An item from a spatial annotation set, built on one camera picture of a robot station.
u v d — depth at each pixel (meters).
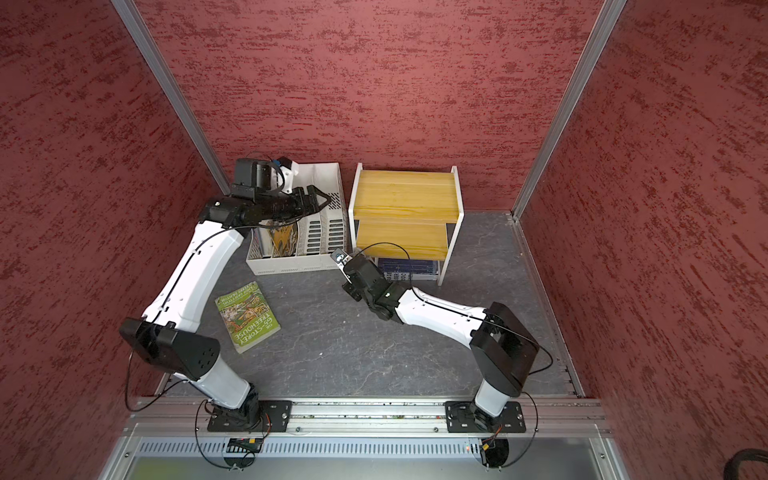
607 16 0.71
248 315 0.90
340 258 0.70
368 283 0.61
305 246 1.09
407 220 0.74
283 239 0.97
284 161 0.67
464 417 0.74
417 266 0.97
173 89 0.84
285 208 0.63
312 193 0.67
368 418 0.76
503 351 0.44
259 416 0.72
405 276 0.98
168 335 0.41
